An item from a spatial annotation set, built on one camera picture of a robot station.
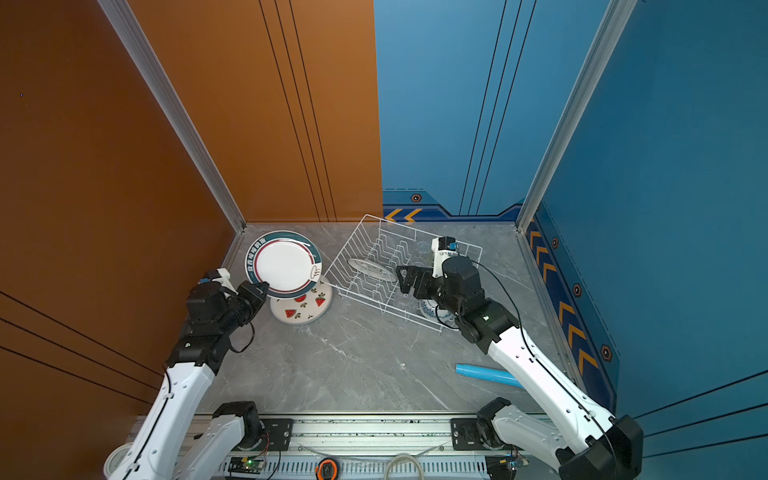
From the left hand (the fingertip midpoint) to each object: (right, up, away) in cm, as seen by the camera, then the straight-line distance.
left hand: (270, 279), depth 77 cm
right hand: (+36, +2, -4) cm, 36 cm away
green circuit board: (-4, -44, -6) cm, 44 cm away
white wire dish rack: (+31, +10, +34) cm, 47 cm away
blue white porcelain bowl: (+43, -10, +12) cm, 46 cm away
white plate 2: (+25, +1, +21) cm, 33 cm away
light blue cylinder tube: (+59, -27, +6) cm, 65 cm away
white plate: (+3, +4, +6) cm, 8 cm away
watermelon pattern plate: (+4, -11, +17) cm, 21 cm away
